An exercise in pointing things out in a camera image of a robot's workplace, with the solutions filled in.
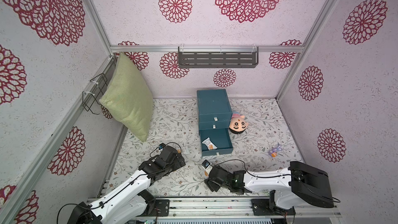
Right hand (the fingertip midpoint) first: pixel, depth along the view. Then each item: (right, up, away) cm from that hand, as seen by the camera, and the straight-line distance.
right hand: (206, 176), depth 82 cm
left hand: (-15, +7, +1) cm, 17 cm away
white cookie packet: (+3, +14, +10) cm, 18 cm away
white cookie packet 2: (-11, +11, +10) cm, 19 cm away
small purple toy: (+39, +12, +7) cm, 41 cm away
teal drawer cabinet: (+5, +31, +3) cm, 31 cm away
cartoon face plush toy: (+20, +27, +14) cm, 36 cm away
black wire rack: (-56, +51, -1) cm, 76 cm away
